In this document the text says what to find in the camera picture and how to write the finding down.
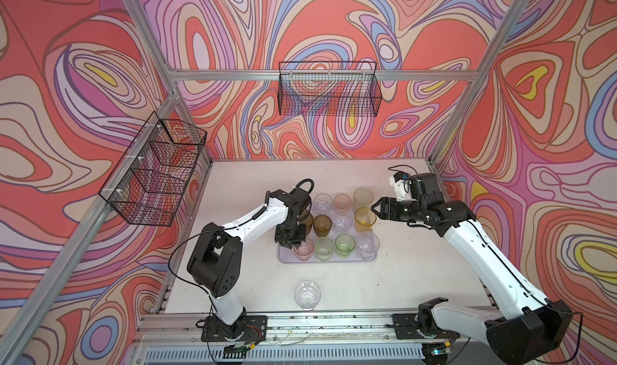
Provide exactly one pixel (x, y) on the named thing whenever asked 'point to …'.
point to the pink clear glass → (305, 249)
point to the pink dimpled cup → (342, 203)
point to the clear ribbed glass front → (308, 293)
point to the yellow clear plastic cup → (364, 219)
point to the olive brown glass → (322, 224)
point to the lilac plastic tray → (337, 233)
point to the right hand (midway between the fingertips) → (382, 214)
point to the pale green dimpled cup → (362, 198)
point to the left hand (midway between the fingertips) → (301, 245)
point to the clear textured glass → (342, 220)
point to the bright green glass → (345, 244)
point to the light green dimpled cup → (324, 248)
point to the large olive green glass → (308, 222)
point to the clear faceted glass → (367, 246)
